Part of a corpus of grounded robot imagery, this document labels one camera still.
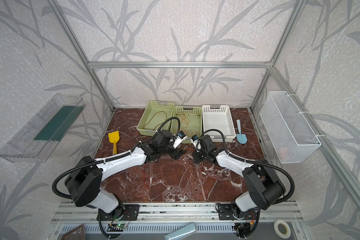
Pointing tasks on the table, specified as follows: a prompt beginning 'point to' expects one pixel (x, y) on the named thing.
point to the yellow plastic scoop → (114, 137)
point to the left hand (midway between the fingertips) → (183, 141)
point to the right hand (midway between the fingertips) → (194, 149)
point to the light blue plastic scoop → (241, 138)
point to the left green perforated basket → (156, 113)
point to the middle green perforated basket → (190, 121)
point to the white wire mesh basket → (290, 135)
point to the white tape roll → (282, 228)
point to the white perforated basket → (218, 118)
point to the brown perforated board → (76, 233)
